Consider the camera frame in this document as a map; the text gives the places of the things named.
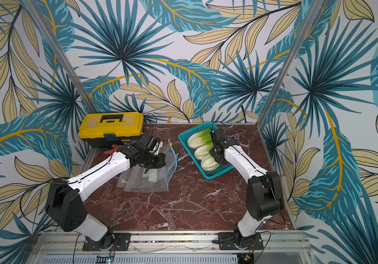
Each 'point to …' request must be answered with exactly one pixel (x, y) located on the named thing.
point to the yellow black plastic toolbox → (108, 130)
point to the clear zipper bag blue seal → (134, 179)
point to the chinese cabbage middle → (203, 150)
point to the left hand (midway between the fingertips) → (165, 165)
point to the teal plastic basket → (208, 174)
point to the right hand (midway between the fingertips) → (216, 154)
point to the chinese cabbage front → (208, 163)
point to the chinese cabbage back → (199, 139)
